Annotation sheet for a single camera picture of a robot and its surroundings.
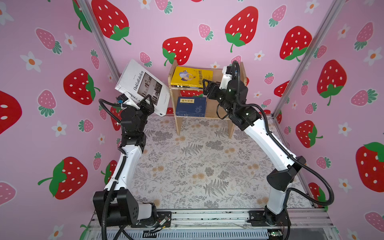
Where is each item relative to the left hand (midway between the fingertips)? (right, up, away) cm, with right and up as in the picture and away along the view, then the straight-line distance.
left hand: (150, 95), depth 70 cm
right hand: (+28, +6, -5) cm, 29 cm away
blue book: (+19, -2, +20) cm, 28 cm away
